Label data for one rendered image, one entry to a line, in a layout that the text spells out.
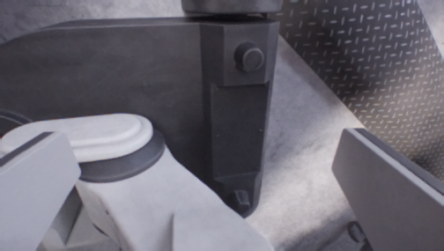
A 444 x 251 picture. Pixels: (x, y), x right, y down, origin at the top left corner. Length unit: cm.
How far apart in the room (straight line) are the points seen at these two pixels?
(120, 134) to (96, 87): 16
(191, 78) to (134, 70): 11
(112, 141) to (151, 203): 10
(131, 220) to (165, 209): 4
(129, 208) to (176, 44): 28
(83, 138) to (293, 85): 59
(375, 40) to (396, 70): 15
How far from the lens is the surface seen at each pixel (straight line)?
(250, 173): 60
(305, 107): 81
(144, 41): 45
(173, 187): 32
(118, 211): 31
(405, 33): 89
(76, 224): 51
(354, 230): 141
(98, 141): 35
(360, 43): 79
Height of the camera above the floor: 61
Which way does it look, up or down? 58 degrees down
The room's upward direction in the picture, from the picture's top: 155 degrees clockwise
